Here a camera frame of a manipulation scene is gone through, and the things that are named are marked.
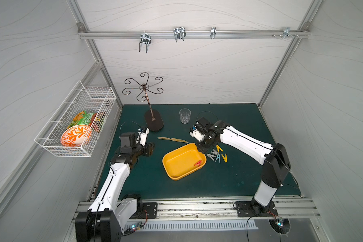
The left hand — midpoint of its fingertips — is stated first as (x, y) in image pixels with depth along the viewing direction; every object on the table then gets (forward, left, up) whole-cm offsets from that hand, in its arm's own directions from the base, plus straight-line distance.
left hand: (149, 143), depth 83 cm
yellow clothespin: (+5, -42, -14) cm, 44 cm away
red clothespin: (-6, -28, -13) cm, 31 cm away
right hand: (-1, -28, -2) cm, 29 cm away
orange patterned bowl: (-8, +27, +19) cm, 34 cm away
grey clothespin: (0, -36, -14) cm, 39 cm away
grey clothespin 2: (+2, -39, -13) cm, 41 cm away
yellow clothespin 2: (-2, -44, -13) cm, 46 cm away
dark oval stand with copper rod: (+28, +4, -11) cm, 30 cm away
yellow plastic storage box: (-5, -17, -13) cm, 23 cm away
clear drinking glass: (+31, -19, -11) cm, 38 cm away
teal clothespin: (-2, -40, -13) cm, 42 cm away
